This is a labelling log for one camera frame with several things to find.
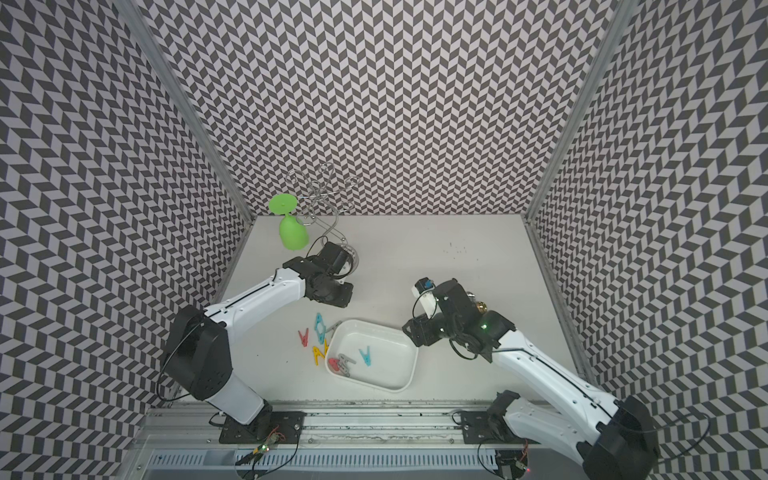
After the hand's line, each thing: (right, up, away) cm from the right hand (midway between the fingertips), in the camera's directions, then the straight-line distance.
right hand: (417, 329), depth 76 cm
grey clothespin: (-21, -11, +6) cm, 24 cm away
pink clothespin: (-22, -10, +4) cm, 25 cm away
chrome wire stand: (-26, +35, +6) cm, 44 cm away
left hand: (-21, +5, +10) cm, 24 cm away
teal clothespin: (-14, -10, +8) cm, 19 cm away
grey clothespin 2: (-24, -3, +13) cm, 27 cm away
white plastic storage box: (-12, -10, +9) cm, 18 cm away
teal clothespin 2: (-28, -5, +12) cm, 31 cm away
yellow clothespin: (-28, -9, +8) cm, 31 cm away
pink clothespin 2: (-33, -6, +11) cm, 35 cm away
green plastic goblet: (-35, +26, +9) cm, 45 cm away
